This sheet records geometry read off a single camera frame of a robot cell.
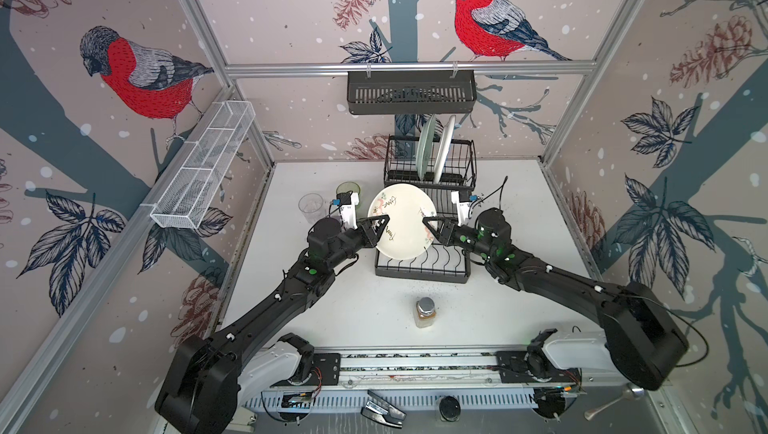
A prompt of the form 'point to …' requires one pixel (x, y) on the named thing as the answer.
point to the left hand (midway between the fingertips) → (389, 220)
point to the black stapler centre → (380, 410)
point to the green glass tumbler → (346, 186)
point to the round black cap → (449, 409)
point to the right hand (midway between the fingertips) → (422, 225)
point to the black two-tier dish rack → (447, 169)
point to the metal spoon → (631, 392)
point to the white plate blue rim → (444, 148)
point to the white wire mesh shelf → (189, 190)
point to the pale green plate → (425, 145)
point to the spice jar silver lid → (425, 306)
